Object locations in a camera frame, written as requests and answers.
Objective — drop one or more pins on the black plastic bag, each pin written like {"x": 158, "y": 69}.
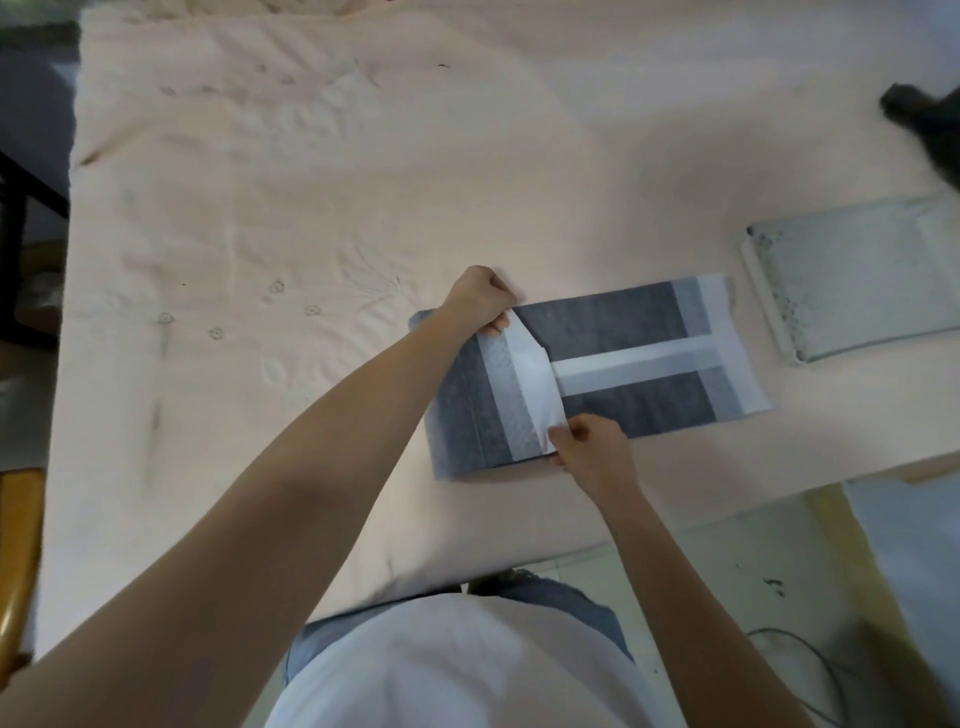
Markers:
{"x": 930, "y": 124}

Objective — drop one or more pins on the pink tablecloth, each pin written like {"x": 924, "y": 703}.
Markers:
{"x": 300, "y": 187}

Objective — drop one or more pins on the beige plastic tray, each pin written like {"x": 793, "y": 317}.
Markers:
{"x": 855, "y": 277}

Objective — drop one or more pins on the person's right hand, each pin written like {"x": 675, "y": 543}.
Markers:
{"x": 596, "y": 454}

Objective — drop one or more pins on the person's white shirt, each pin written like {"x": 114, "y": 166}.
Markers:
{"x": 450, "y": 667}

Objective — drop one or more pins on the person's left forearm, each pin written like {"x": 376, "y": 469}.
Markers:
{"x": 262, "y": 525}

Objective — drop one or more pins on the person's right forearm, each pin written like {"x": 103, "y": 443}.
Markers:
{"x": 690, "y": 622}

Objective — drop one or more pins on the person's left hand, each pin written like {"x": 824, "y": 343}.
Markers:
{"x": 480, "y": 300}

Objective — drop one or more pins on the grey and white absorbent pad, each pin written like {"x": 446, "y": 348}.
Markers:
{"x": 600, "y": 315}

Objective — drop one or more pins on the person's blue jeans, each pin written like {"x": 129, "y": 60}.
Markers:
{"x": 570, "y": 600}

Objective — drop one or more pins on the white folding table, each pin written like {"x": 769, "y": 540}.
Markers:
{"x": 9, "y": 262}

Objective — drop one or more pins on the yellow chair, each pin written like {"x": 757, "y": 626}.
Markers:
{"x": 19, "y": 562}

